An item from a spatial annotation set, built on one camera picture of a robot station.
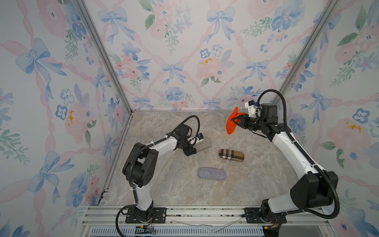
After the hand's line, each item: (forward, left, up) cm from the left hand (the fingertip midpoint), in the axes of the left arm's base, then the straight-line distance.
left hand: (194, 145), depth 94 cm
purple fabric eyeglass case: (-17, -11, -2) cm, 20 cm away
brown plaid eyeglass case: (-5, -24, -2) cm, 24 cm away
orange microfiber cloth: (-1, -19, +21) cm, 28 cm away
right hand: (+3, -21, +22) cm, 31 cm away
